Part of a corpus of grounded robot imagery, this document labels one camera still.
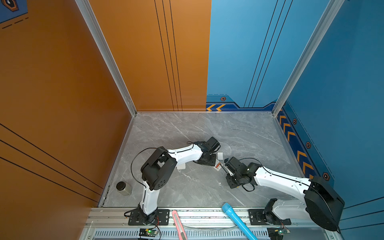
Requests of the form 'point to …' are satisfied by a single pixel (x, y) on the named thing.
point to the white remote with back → (218, 165)
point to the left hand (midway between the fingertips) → (212, 162)
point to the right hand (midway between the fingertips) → (228, 182)
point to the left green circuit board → (148, 232)
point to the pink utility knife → (180, 230)
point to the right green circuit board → (275, 233)
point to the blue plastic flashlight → (228, 210)
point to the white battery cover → (220, 155)
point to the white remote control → (181, 167)
